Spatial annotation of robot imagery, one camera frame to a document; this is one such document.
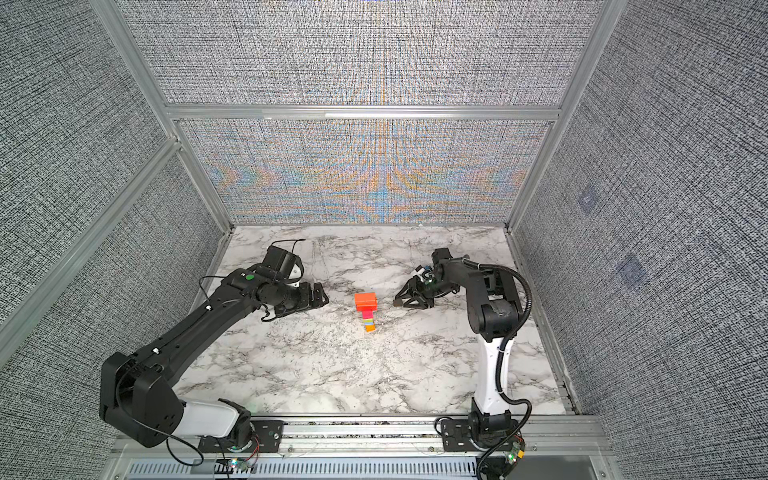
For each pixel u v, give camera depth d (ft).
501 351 1.90
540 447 2.38
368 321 2.96
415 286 2.94
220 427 2.08
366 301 3.00
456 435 2.40
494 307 1.86
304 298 2.35
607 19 2.31
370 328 3.01
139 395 1.31
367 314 2.93
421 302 3.01
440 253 2.94
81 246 2.09
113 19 2.31
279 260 2.10
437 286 2.83
